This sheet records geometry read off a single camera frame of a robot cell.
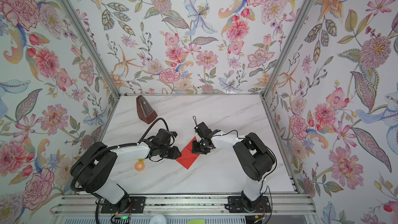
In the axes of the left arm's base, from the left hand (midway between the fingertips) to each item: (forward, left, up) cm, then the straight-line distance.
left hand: (182, 156), depth 88 cm
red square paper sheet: (0, -3, -3) cm, 4 cm away
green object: (-30, -8, -3) cm, 31 cm away
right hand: (+4, -6, -1) cm, 7 cm away
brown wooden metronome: (+27, +24, +5) cm, 37 cm away
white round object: (-29, +8, +4) cm, 31 cm away
